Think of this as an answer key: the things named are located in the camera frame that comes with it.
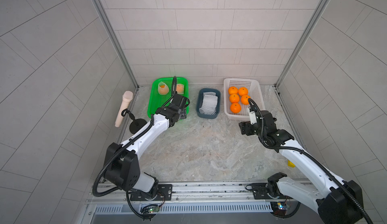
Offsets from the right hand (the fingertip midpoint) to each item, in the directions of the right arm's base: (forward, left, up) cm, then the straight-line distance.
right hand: (244, 122), depth 82 cm
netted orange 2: (+23, 0, -6) cm, 24 cm away
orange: (+32, -1, -7) cm, 32 cm away
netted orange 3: (+16, 0, -7) cm, 18 cm away
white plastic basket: (+30, -17, -8) cm, 35 cm away
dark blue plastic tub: (+24, +23, -8) cm, 35 cm away
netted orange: (+34, +38, -5) cm, 51 cm away
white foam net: (+18, +18, -3) cm, 25 cm away
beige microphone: (+8, +60, +18) cm, 63 cm away
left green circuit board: (-35, +48, -9) cm, 60 cm away
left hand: (+10, +36, +3) cm, 37 cm away
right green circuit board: (-38, -10, -14) cm, 41 cm away
